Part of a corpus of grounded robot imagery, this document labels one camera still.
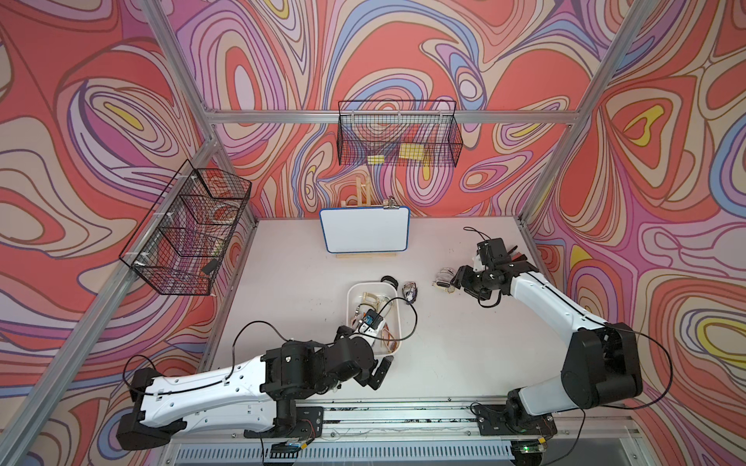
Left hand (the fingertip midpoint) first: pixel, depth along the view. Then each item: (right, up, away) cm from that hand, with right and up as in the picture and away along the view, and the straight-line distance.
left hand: (382, 352), depth 66 cm
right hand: (+24, +11, +22) cm, 34 cm away
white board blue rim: (-5, +30, +30) cm, 43 cm away
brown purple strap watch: (+10, +9, +29) cm, 32 cm away
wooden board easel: (-7, +44, +52) cm, 69 cm away
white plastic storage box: (+3, +4, +27) cm, 28 cm away
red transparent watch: (+2, -4, +20) cm, 20 cm away
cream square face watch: (-4, +7, +32) cm, 33 cm away
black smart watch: (+4, +13, +35) cm, 38 cm away
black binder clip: (+3, +38, +24) cm, 45 cm away
